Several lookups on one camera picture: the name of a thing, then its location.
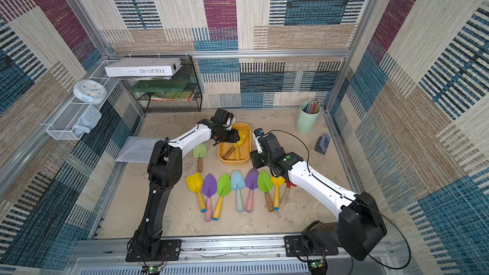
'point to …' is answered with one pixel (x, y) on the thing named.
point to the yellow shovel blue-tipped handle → (195, 182)
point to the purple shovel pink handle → (251, 181)
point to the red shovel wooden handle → (286, 193)
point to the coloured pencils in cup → (312, 107)
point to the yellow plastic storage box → (223, 148)
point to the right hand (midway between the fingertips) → (255, 151)
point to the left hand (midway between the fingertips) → (236, 136)
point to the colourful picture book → (172, 96)
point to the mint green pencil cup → (305, 121)
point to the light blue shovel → (237, 183)
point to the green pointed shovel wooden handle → (265, 183)
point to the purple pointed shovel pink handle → (209, 188)
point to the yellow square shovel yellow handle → (277, 182)
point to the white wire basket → (77, 116)
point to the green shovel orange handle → (223, 189)
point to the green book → (157, 86)
